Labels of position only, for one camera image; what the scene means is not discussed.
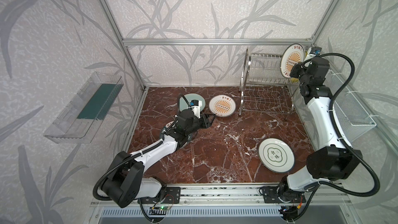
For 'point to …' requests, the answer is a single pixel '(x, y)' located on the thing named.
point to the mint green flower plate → (189, 97)
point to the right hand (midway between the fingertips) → (301, 58)
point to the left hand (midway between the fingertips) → (215, 112)
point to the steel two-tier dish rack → (264, 87)
